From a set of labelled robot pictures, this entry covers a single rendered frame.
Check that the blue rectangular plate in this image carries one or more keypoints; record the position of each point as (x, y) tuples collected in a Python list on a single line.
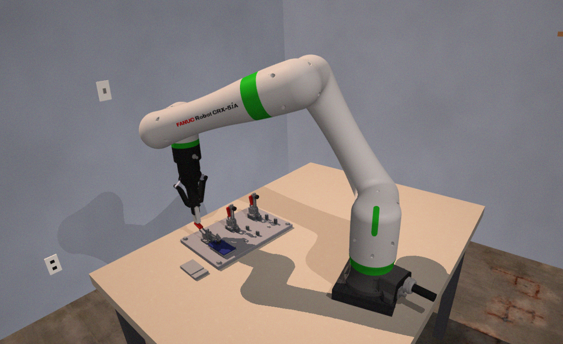
[(223, 249)]

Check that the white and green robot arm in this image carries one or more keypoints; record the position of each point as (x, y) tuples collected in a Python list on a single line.
[(286, 87)]

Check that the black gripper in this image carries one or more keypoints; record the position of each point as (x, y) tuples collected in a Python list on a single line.
[(194, 181)]

